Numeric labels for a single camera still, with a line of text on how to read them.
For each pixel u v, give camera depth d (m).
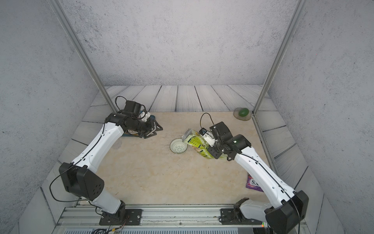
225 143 0.54
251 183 0.83
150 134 0.72
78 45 0.83
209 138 0.66
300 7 0.70
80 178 0.42
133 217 0.73
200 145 0.76
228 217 0.72
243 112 1.17
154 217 0.75
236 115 1.19
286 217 0.36
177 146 0.99
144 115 0.68
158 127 0.77
